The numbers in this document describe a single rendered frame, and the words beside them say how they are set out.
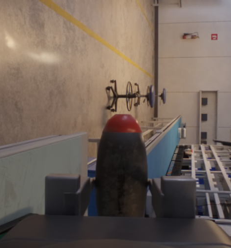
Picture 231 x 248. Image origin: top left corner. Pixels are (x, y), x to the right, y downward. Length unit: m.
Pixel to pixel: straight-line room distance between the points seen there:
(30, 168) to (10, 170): 0.05
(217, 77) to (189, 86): 0.96
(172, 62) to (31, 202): 11.01
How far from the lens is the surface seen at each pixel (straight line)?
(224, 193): 3.93
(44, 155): 0.52
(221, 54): 11.47
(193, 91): 11.32
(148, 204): 2.27
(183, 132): 7.70
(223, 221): 2.99
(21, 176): 0.46
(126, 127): 0.16
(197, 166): 5.97
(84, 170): 0.71
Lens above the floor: 1.22
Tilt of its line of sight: 13 degrees down
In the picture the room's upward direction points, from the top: 91 degrees clockwise
